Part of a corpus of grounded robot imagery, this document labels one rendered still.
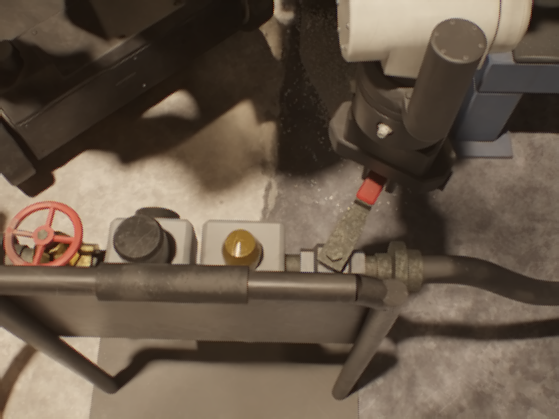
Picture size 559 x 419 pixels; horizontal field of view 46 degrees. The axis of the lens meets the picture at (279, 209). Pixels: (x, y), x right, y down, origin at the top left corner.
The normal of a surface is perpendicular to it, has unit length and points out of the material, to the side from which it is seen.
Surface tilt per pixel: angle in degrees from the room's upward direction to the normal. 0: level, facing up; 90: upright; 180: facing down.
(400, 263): 9
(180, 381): 0
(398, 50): 90
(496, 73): 90
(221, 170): 0
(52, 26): 0
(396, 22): 55
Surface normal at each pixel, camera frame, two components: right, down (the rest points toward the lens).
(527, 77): -0.03, 0.91
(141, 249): 0.00, -0.41
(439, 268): -0.07, -0.16
